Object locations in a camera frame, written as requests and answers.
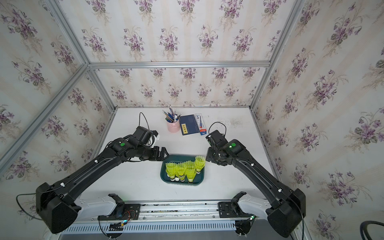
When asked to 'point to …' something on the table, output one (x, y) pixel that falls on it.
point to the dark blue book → (188, 125)
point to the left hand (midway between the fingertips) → (165, 157)
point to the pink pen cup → (174, 127)
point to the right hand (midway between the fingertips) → (213, 158)
